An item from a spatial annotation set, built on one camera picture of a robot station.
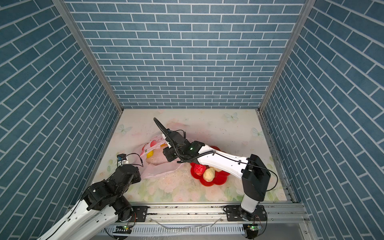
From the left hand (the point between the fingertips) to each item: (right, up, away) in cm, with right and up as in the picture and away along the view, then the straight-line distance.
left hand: (140, 169), depth 77 cm
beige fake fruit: (+36, -4, +4) cm, 37 cm away
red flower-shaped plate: (+43, -7, +6) cm, 44 cm away
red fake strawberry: (+31, -2, +6) cm, 31 cm away
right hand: (+12, +10, +1) cm, 16 cm away
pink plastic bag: (+3, 0, +16) cm, 16 cm away
